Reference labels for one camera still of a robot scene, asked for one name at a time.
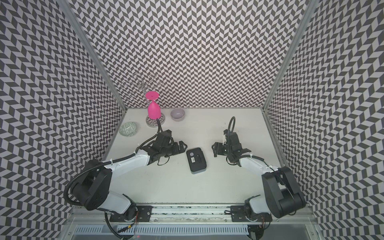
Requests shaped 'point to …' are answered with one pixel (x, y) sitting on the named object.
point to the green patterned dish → (128, 129)
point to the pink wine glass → (154, 108)
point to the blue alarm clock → (196, 160)
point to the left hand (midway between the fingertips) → (181, 149)
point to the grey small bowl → (177, 114)
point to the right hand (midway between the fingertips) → (216, 149)
